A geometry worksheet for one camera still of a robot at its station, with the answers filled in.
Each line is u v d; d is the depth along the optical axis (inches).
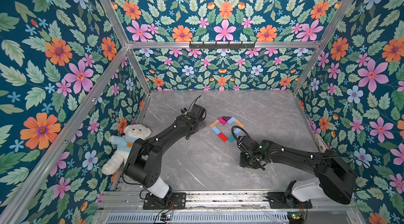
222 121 40.0
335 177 16.6
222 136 37.8
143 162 18.0
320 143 36.4
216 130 38.7
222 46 36.6
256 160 23.8
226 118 39.9
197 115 27.7
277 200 28.2
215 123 39.9
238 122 39.9
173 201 28.9
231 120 40.0
